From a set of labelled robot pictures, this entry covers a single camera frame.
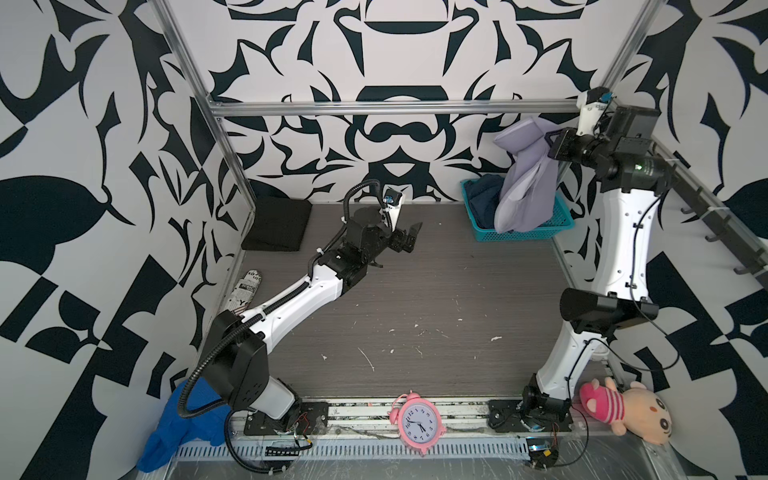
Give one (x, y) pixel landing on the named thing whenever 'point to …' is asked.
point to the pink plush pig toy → (637, 410)
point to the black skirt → (279, 223)
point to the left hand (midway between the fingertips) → (406, 208)
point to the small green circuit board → (542, 452)
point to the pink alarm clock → (418, 421)
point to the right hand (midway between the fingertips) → (552, 127)
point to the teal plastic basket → (560, 219)
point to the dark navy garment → (484, 191)
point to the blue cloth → (173, 429)
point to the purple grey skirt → (528, 186)
